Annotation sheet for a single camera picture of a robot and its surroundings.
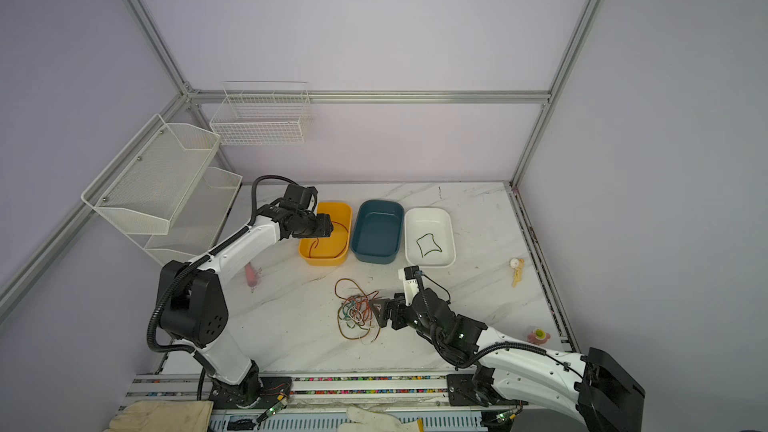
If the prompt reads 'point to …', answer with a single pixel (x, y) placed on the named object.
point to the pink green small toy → (538, 336)
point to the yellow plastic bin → (329, 251)
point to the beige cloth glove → (163, 416)
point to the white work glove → (377, 421)
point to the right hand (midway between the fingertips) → (379, 301)
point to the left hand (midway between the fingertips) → (322, 229)
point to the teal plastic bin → (377, 230)
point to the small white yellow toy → (517, 264)
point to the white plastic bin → (429, 238)
